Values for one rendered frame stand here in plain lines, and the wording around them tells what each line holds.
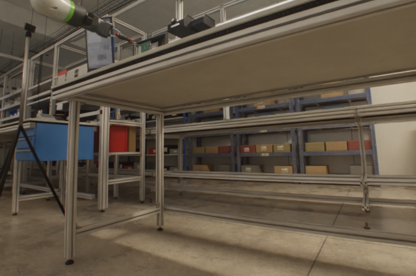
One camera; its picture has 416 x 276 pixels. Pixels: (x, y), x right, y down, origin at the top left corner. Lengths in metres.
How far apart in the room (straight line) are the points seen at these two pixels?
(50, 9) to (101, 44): 1.61
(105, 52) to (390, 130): 4.38
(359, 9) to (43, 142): 2.52
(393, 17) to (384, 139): 4.08
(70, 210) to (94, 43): 1.70
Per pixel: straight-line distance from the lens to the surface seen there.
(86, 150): 2.84
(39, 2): 1.15
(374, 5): 0.70
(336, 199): 2.52
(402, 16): 0.93
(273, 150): 4.76
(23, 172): 4.87
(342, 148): 4.48
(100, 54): 2.72
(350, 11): 0.70
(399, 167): 4.94
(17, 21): 6.85
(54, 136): 2.70
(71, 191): 1.62
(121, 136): 3.13
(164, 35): 1.35
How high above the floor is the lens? 0.61
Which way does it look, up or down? 7 degrees up
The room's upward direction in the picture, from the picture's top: 1 degrees counter-clockwise
